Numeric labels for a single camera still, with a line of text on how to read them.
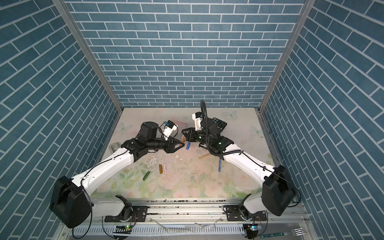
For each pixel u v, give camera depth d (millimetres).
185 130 753
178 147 726
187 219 736
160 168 889
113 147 943
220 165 910
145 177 864
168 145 666
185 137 732
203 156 943
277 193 415
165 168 889
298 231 680
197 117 694
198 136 675
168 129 693
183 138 753
